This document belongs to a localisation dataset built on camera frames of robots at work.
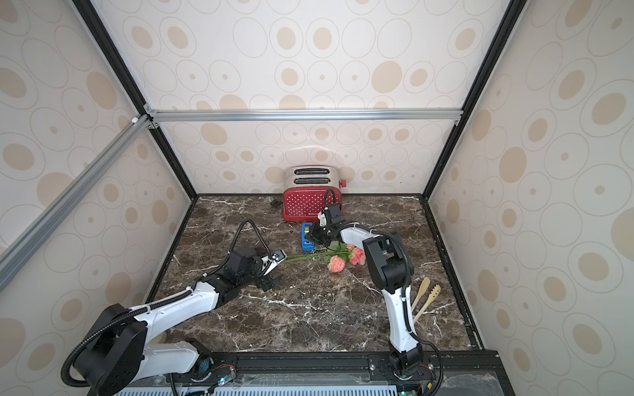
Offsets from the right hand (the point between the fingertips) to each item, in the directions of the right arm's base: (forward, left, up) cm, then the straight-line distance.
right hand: (315, 234), depth 101 cm
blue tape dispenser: (-4, +3, -2) cm, 5 cm away
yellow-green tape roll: (+1, +3, +2) cm, 4 cm away
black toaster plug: (+19, +20, -2) cm, 28 cm away
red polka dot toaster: (+11, +4, +15) cm, 18 cm away
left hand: (-17, +10, +6) cm, 21 cm away
